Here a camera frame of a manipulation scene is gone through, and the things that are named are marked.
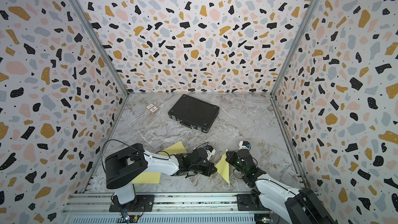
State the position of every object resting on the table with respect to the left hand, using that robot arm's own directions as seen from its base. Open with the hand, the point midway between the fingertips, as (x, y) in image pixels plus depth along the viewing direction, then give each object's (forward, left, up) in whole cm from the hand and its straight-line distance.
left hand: (220, 172), depth 81 cm
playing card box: (+45, +45, -1) cm, 64 cm away
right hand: (+10, -4, +1) cm, 11 cm away
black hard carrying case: (+39, +15, 0) cm, 42 cm away
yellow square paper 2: (+15, +24, -3) cm, 29 cm away
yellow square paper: (+3, -2, -2) cm, 4 cm away
